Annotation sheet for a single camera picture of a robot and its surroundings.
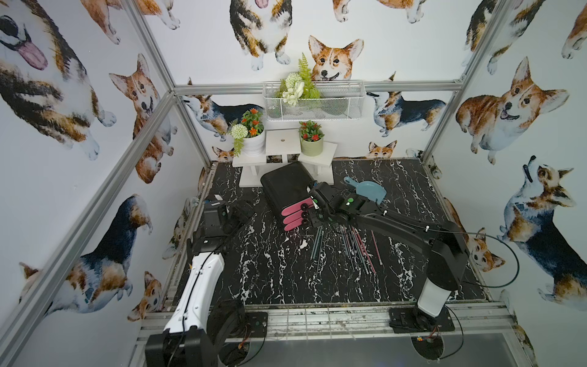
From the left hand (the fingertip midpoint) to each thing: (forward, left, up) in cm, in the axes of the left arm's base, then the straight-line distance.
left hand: (246, 203), depth 82 cm
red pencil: (-11, -44, -18) cm, 49 cm away
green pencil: (-6, -28, -18) cm, 34 cm away
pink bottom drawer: (-1, -17, -14) cm, 22 cm away
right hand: (-4, -22, -2) cm, 23 cm away
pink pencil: (-11, -49, -18) cm, 54 cm away
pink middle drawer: (-1, -17, -8) cm, 19 cm away
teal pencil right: (-13, -43, -17) cm, 48 cm away
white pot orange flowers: (+28, +1, +8) cm, 29 cm away
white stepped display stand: (+26, -13, +3) cm, 29 cm away
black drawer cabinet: (+11, -14, -4) cm, 19 cm away
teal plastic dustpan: (+20, -52, -18) cm, 58 cm away
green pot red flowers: (+27, -24, +7) cm, 37 cm away
